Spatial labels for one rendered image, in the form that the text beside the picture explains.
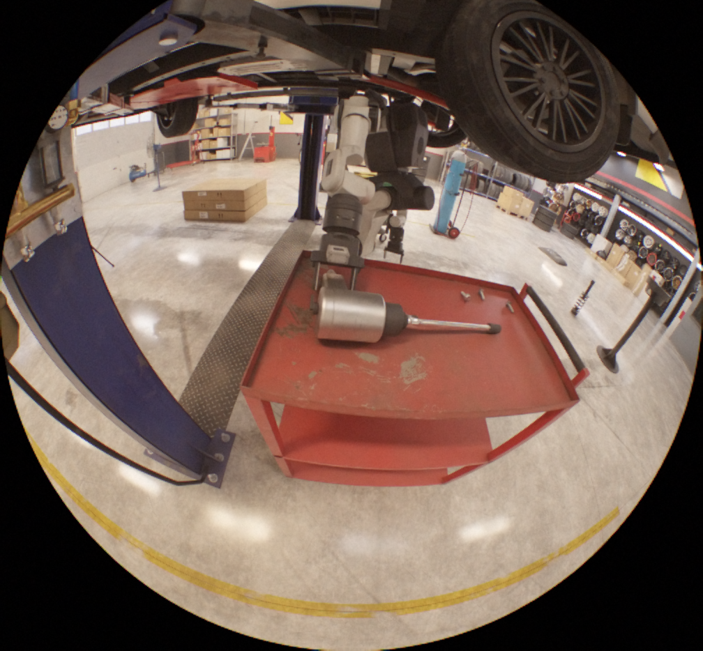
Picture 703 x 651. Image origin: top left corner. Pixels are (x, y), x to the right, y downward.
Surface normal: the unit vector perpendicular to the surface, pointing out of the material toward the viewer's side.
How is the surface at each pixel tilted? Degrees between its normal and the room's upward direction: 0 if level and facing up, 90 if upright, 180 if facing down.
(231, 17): 90
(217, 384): 0
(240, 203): 86
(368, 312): 42
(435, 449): 0
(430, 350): 0
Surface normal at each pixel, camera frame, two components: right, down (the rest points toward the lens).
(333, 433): 0.13, -0.78
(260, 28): 0.88, 0.37
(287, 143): -0.06, 0.61
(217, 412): 0.51, -0.66
